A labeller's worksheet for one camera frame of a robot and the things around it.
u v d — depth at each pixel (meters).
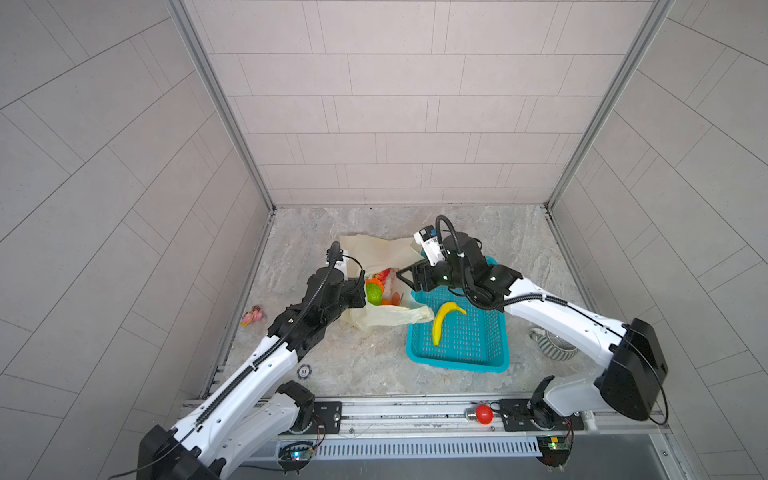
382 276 0.91
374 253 0.82
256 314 0.85
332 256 0.56
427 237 0.66
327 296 0.53
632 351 0.41
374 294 0.81
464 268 0.57
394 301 0.88
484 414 0.70
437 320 0.84
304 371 0.78
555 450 0.68
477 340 0.84
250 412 0.44
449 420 0.72
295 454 0.64
